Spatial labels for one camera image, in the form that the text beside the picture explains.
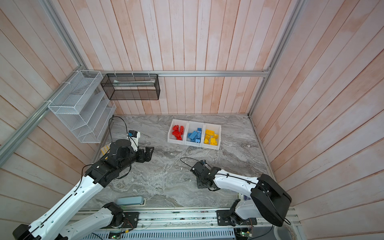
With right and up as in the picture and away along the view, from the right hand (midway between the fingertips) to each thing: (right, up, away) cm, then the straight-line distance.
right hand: (202, 181), depth 87 cm
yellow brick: (+8, +23, +11) cm, 27 cm away
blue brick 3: (-2, +24, +12) cm, 27 cm away
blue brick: (-6, +27, +14) cm, 31 cm away
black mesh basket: (-50, +62, +19) cm, 82 cm away
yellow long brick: (+7, +29, +20) cm, 36 cm away
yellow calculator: (-65, +17, +12) cm, 69 cm away
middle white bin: (-6, +33, +22) cm, 40 cm away
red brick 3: (-17, +29, +17) cm, 37 cm away
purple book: (+22, -5, -9) cm, 24 cm away
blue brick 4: (-1, +27, +17) cm, 32 cm away
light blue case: (-39, -7, -10) cm, 41 cm away
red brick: (-18, +33, +23) cm, 44 cm away
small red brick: (-15, +25, +15) cm, 33 cm away
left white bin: (-21, +25, +19) cm, 38 cm away
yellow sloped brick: (+4, +24, +14) cm, 29 cm away
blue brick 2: (0, +31, +20) cm, 37 cm away
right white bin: (+8, +26, +20) cm, 34 cm away
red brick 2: (-13, +31, +21) cm, 39 cm away
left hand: (-30, +20, -13) cm, 38 cm away
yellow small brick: (+11, +26, +20) cm, 35 cm away
